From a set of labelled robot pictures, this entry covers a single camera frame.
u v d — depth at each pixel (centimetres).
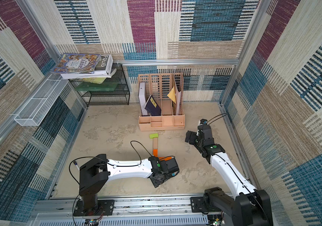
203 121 74
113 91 108
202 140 63
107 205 75
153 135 102
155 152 92
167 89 115
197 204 74
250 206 40
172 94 91
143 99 99
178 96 87
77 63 81
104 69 80
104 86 97
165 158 73
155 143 96
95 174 50
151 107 105
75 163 89
